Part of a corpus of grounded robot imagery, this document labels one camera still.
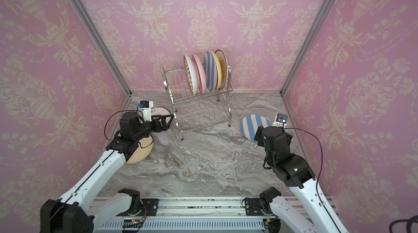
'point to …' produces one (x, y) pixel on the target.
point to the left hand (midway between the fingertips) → (168, 116)
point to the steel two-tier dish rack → (200, 110)
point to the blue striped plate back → (250, 123)
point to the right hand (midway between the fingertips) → (270, 128)
